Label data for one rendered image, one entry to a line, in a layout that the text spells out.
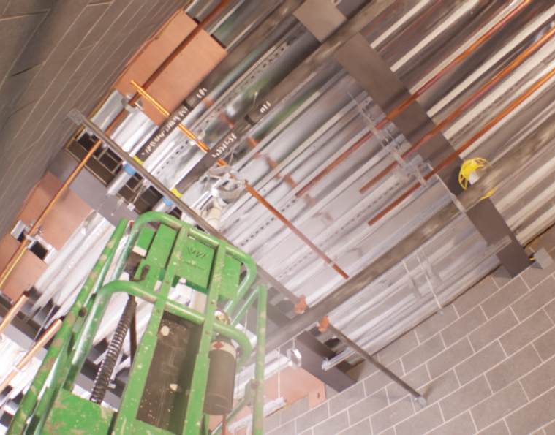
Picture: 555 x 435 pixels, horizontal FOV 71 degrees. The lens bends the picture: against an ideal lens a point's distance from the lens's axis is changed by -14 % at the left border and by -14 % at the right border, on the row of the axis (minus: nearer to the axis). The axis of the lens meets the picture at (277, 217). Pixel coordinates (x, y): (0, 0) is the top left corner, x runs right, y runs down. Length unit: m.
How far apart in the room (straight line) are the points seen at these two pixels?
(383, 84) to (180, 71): 1.24
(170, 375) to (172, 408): 0.12
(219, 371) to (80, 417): 0.50
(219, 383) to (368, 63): 1.94
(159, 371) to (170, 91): 1.95
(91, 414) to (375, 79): 2.25
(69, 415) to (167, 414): 0.31
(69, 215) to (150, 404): 2.40
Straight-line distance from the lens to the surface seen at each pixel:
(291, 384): 4.36
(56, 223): 3.63
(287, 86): 2.28
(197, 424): 1.23
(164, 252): 1.72
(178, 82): 2.89
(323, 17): 2.59
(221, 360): 1.49
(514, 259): 3.64
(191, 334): 1.57
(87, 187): 3.11
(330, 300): 2.55
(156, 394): 1.36
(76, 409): 1.19
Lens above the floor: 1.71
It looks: 61 degrees up
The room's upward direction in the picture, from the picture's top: straight up
